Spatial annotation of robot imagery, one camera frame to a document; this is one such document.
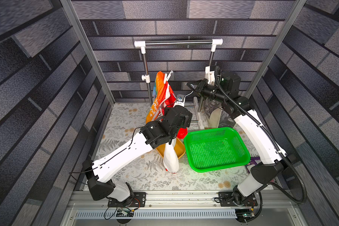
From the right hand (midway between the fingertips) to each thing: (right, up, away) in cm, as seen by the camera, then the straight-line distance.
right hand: (185, 82), depth 64 cm
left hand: (-2, -13, +2) cm, 13 cm away
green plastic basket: (+23, -39, +29) cm, 53 cm away
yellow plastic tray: (-2, -36, +29) cm, 47 cm away
